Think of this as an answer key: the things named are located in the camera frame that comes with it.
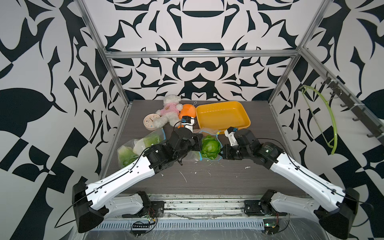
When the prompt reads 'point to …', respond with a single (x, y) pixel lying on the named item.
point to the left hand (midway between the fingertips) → (202, 132)
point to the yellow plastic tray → (221, 116)
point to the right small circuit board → (270, 226)
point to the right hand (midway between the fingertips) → (217, 150)
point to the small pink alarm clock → (148, 121)
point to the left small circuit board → (139, 229)
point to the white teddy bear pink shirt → (169, 112)
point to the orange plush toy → (188, 109)
